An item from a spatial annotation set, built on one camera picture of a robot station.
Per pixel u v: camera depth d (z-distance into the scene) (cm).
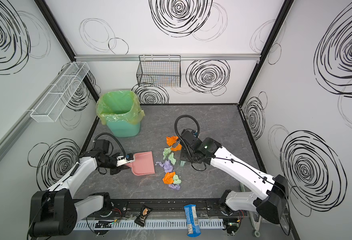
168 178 83
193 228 68
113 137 69
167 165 87
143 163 89
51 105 73
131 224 71
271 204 37
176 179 81
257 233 67
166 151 91
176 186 79
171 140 99
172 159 89
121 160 72
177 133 55
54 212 40
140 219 70
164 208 75
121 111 104
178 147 94
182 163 78
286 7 72
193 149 54
